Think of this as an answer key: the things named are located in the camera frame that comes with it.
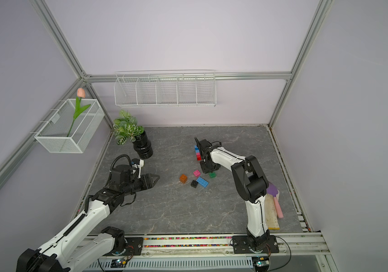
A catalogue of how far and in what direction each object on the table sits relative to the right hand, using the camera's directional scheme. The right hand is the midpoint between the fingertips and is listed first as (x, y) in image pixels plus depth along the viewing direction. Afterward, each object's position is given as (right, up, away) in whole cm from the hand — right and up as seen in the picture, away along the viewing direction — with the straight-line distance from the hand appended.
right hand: (209, 167), depth 98 cm
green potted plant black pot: (-42, +22, -15) cm, 50 cm away
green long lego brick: (+2, -4, -3) cm, 5 cm away
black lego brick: (-9, -8, -7) cm, 14 cm away
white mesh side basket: (-71, +19, -19) cm, 76 cm away
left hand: (-26, -3, -18) cm, 32 cm away
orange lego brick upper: (-15, -5, -7) cm, 17 cm away
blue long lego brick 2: (-4, -7, -7) cm, 11 cm away
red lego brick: (-6, +5, +4) cm, 9 cm away
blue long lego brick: (-8, +10, +9) cm, 16 cm away
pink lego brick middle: (-7, -3, -3) cm, 8 cm away
